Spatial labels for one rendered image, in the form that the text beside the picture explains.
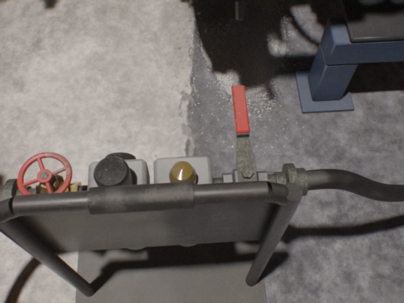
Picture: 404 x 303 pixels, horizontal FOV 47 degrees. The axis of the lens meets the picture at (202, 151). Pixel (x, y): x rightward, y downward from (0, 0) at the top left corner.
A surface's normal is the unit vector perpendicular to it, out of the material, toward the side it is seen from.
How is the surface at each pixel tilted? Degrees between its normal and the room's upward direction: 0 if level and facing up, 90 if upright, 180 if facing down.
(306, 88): 0
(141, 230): 90
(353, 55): 90
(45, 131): 0
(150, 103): 0
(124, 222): 90
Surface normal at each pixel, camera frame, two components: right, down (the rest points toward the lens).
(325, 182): 0.06, 0.32
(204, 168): 0.00, -0.45
